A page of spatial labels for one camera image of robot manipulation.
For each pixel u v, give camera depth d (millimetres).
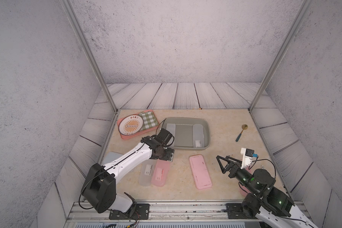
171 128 1084
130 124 1103
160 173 772
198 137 1016
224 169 601
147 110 1226
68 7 702
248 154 600
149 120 1133
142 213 730
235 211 733
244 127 1076
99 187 413
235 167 592
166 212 742
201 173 839
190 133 1050
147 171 861
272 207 500
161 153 697
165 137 661
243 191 605
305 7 702
